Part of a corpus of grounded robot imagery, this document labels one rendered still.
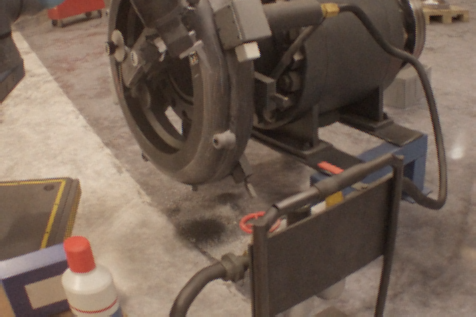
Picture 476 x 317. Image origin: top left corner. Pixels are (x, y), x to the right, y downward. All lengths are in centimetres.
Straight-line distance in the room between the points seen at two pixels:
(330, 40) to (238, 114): 44
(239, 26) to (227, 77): 16
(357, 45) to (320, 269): 91
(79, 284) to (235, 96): 89
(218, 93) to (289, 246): 54
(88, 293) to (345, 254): 65
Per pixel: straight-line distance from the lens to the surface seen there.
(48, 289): 83
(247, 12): 132
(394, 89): 308
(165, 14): 96
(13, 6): 151
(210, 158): 153
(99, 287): 62
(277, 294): 105
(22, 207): 159
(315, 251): 106
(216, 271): 98
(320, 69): 171
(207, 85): 141
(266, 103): 144
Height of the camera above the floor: 101
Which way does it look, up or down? 21 degrees down
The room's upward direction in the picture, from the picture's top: 4 degrees counter-clockwise
